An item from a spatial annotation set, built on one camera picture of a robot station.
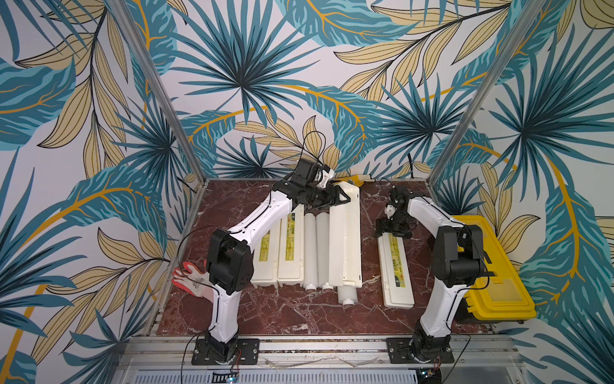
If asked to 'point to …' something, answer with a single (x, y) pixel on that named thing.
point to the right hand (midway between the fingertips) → (389, 235)
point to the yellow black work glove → (359, 180)
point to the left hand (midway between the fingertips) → (345, 204)
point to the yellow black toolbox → (501, 297)
